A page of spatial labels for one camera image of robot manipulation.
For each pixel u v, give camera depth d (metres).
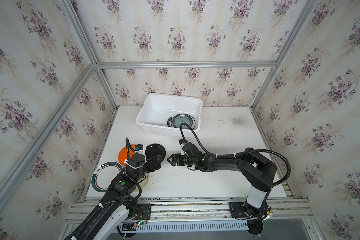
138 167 0.58
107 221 0.49
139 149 0.69
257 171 0.47
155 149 0.93
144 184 0.81
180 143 0.81
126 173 0.57
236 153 0.53
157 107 1.14
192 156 0.69
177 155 0.76
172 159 0.78
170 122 1.06
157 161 0.70
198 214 0.73
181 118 1.08
